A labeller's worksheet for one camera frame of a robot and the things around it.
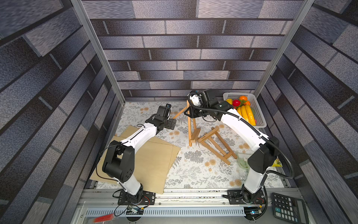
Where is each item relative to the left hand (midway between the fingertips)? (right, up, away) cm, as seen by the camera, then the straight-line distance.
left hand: (167, 118), depth 91 cm
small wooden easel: (+16, -9, -7) cm, 20 cm away
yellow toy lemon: (+50, +14, +21) cm, 56 cm away
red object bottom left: (-30, -50, -22) cm, 63 cm away
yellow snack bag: (+68, -27, -8) cm, 74 cm away
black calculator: (+65, -46, -22) cm, 82 cm away
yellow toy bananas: (+57, +5, +9) cm, 57 cm away
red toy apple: (+53, +12, +16) cm, 56 cm away
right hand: (+12, +4, -11) cm, 17 cm away
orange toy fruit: (+60, +16, +20) cm, 65 cm away
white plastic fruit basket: (+66, -3, +7) cm, 67 cm away
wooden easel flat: (+32, -17, +4) cm, 36 cm away
